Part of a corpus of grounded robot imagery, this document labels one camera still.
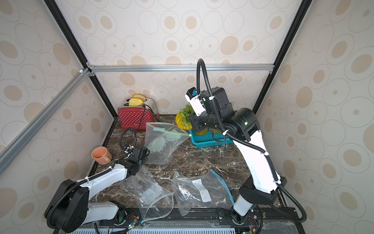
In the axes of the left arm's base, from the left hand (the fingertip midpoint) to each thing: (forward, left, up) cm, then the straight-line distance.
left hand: (146, 155), depth 90 cm
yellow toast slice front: (+35, +12, +12) cm, 39 cm away
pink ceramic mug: (-1, +27, 0) cm, 27 cm away
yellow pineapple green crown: (+19, -36, -2) cm, 41 cm away
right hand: (-4, -27, +38) cm, 46 cm away
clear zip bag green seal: (+8, -9, +6) cm, 13 cm away
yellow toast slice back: (+41, +10, +12) cm, 44 cm away
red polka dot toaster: (+27, +9, +5) cm, 29 cm away
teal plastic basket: (+17, -42, -7) cm, 46 cm away
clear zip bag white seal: (-27, -11, +5) cm, 29 cm away
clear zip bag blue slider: (-23, -30, +6) cm, 38 cm away
